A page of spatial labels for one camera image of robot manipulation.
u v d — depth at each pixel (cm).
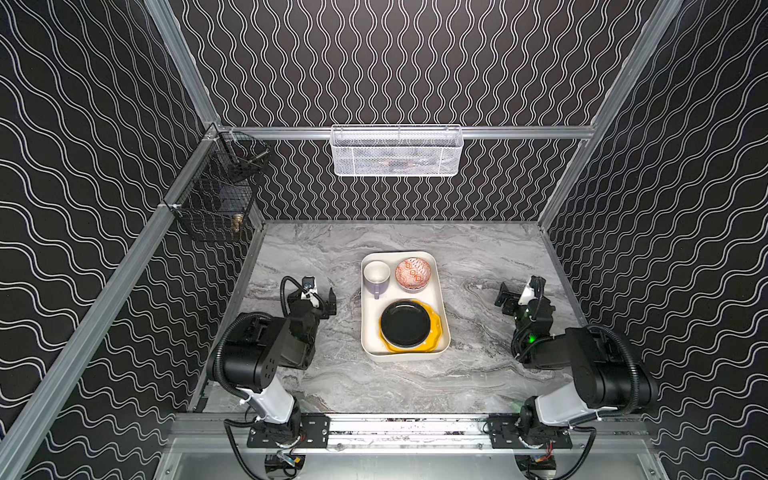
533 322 70
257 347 49
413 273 100
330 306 88
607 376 45
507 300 84
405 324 89
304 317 72
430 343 88
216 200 95
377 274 101
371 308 97
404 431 76
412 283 98
